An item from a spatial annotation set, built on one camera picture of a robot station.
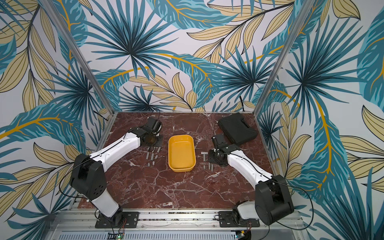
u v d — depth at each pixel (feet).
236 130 3.42
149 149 3.14
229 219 2.41
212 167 2.97
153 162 3.03
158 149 3.22
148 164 3.02
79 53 2.76
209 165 3.03
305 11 2.27
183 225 2.40
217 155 2.05
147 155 3.12
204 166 3.02
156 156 3.11
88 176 1.47
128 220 2.41
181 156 3.13
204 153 3.18
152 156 3.11
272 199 1.37
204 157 3.11
